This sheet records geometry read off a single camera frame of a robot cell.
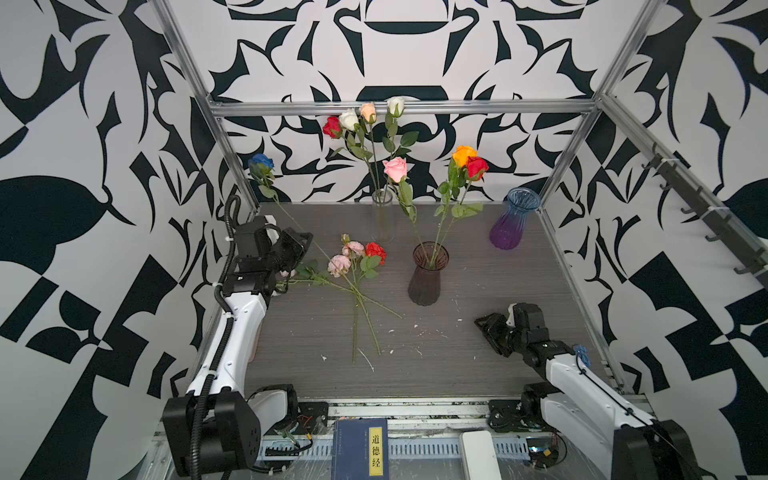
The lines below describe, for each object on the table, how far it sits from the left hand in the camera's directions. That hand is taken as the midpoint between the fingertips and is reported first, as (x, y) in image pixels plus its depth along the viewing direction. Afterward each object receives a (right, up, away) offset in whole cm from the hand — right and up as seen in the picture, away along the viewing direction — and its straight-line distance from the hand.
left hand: (313, 227), depth 77 cm
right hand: (+45, -27, +10) cm, 54 cm away
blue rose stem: (-15, +17, +6) cm, 23 cm away
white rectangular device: (+40, -51, -9) cm, 65 cm away
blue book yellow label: (+13, -51, -7) cm, 53 cm away
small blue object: (+72, -33, +7) cm, 79 cm away
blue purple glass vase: (+59, -1, +25) cm, 65 cm away
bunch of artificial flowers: (+5, -14, +22) cm, 27 cm away
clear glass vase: (+17, +3, +24) cm, 30 cm away
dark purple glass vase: (+31, -18, +23) cm, 43 cm away
